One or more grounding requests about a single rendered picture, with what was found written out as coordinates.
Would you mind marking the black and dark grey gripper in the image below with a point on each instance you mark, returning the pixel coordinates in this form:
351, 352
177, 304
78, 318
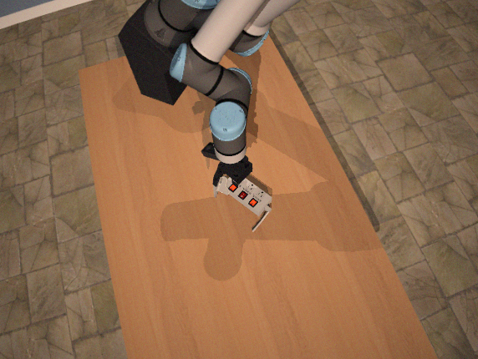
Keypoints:
220, 181

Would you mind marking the beige power strip panel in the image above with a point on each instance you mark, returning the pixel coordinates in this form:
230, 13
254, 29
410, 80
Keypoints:
248, 194

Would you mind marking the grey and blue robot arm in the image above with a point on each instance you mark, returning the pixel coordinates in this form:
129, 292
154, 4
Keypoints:
170, 23

